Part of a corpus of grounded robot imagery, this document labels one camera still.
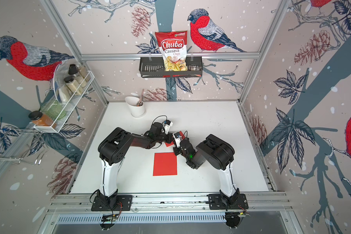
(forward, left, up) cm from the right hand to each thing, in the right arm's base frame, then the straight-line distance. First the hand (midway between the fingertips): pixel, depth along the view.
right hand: (173, 141), depth 97 cm
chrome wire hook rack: (-15, +65, +25) cm, 71 cm away
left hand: (+4, -3, +1) cm, 5 cm away
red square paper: (-15, +4, -1) cm, 16 cm away
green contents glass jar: (-3, +60, +34) cm, 69 cm away
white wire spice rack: (+1, +52, +37) cm, 64 cm away
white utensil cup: (+23, +29, +10) cm, 38 cm away
